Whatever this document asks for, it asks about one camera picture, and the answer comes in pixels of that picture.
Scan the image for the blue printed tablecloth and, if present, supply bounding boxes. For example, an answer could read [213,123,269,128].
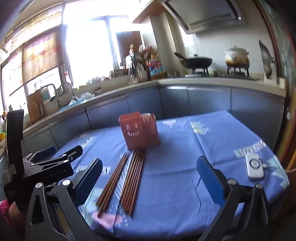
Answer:
[50,110,290,240]

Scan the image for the metal faucet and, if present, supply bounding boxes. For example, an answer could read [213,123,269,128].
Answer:
[59,82,77,101]
[40,84,61,107]

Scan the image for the black frying pan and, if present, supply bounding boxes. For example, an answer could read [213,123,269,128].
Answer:
[174,52,213,69]

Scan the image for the pink chopstick holder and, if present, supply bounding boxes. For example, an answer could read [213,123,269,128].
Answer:
[118,111,160,150]

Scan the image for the white ceramic clay pot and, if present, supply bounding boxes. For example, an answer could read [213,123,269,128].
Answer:
[224,46,250,69]

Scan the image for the colourful box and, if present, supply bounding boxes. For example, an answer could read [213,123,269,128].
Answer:
[149,61,164,80]

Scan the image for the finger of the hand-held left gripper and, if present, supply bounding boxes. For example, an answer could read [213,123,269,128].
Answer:
[23,146,57,163]
[50,145,83,164]

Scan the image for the blue kitchen cabinets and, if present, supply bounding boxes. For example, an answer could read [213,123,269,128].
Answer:
[22,85,286,151]

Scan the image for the cluttered utensil rack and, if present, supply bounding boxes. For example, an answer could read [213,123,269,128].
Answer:
[125,44,160,85]

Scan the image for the white power bank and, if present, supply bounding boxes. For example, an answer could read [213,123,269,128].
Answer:
[245,153,264,181]

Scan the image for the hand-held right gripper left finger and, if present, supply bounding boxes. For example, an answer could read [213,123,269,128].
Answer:
[25,158,103,241]

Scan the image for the gas stove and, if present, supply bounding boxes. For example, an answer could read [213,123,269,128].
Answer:
[185,67,260,81]

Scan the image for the metal wok lid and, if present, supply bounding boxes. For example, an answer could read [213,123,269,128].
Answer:
[258,40,275,80]

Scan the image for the patterned roller blind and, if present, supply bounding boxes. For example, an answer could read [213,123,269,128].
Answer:
[22,32,66,84]

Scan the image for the steel range hood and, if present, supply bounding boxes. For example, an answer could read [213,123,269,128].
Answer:
[161,0,247,35]

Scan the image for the white cable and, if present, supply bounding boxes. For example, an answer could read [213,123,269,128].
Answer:
[262,163,295,174]

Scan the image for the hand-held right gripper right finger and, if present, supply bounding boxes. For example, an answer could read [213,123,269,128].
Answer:
[196,156,278,241]

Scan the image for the bunch of wooden chopsticks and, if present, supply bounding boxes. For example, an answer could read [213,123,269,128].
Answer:
[96,148,147,218]

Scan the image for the person's left hand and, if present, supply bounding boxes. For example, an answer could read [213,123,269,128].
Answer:
[8,201,27,229]

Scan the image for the wooden cutting board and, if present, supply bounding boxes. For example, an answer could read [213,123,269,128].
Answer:
[26,89,48,124]

